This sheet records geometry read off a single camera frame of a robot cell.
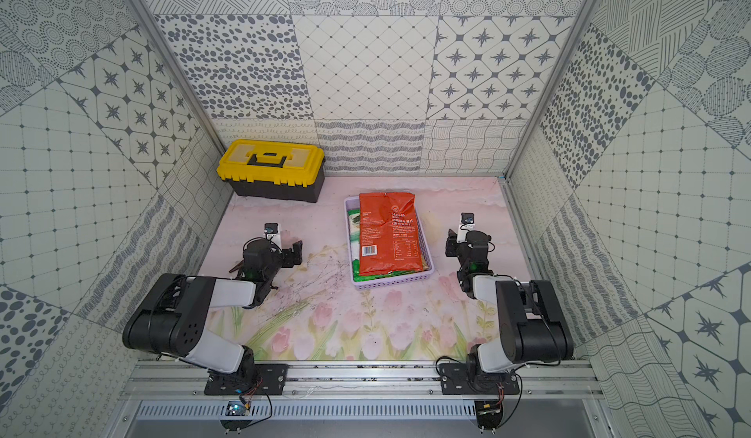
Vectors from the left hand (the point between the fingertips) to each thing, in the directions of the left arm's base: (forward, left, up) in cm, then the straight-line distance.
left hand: (285, 238), depth 94 cm
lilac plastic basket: (+14, -21, +2) cm, 26 cm away
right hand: (+3, -57, +1) cm, 57 cm away
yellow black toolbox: (+22, +7, +10) cm, 25 cm away
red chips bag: (+1, -34, +2) cm, 34 cm away
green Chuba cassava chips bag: (+2, -23, 0) cm, 23 cm away
